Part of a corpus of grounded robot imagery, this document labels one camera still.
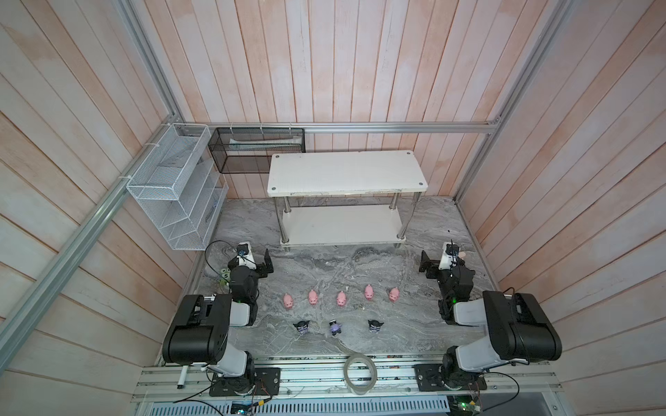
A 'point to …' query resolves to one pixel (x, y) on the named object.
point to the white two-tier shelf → (345, 198)
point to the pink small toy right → (461, 255)
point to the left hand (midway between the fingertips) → (256, 253)
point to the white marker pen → (182, 379)
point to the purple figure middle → (336, 328)
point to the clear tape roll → (367, 387)
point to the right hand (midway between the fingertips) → (437, 250)
